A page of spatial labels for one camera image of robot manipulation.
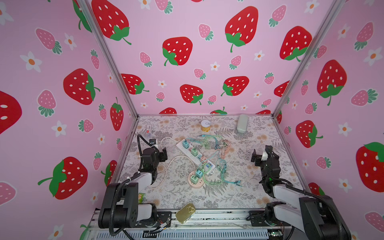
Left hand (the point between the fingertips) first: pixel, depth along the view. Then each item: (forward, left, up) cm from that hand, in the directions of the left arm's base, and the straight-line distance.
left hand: (159, 148), depth 91 cm
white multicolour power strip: (-5, -25, -6) cm, 26 cm away
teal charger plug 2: (-15, -25, -3) cm, 29 cm away
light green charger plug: (-1, -22, -2) cm, 22 cm away
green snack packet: (-27, +7, -9) cm, 29 cm away
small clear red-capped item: (+18, +13, -7) cm, 23 cm away
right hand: (-3, -63, +3) cm, 63 cm away
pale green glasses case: (+28, -59, -7) cm, 66 cm away
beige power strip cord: (-11, -4, -8) cm, 15 cm away
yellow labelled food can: (+22, -30, -3) cm, 37 cm away
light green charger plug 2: (-19, -22, -2) cm, 29 cm away
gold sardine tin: (-35, -17, -6) cm, 40 cm away
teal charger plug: (+4, -16, -2) cm, 17 cm away
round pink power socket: (-21, -24, -8) cm, 32 cm away
